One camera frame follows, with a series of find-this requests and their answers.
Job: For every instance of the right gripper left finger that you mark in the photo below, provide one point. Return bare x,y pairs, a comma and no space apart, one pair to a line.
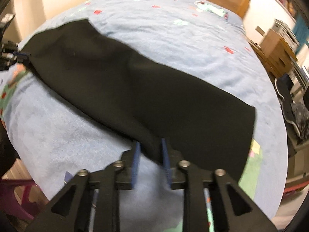
90,200

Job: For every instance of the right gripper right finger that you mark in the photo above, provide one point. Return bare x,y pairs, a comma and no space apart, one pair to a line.
213,200

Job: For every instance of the black pants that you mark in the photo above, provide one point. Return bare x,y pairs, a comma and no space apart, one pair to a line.
143,100

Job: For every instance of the blue patterned bed cover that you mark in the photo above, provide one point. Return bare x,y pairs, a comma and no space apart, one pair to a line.
151,205

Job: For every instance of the black office chair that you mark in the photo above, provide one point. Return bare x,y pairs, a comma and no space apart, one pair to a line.
294,113

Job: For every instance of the wooden nightstand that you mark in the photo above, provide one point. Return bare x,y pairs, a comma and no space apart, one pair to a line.
265,62

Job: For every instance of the wooden drawer chest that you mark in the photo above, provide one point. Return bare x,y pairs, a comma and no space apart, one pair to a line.
278,52

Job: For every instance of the white printer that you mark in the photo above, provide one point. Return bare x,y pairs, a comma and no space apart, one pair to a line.
282,29

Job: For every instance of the teal right curtain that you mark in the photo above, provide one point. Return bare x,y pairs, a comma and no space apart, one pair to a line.
300,30

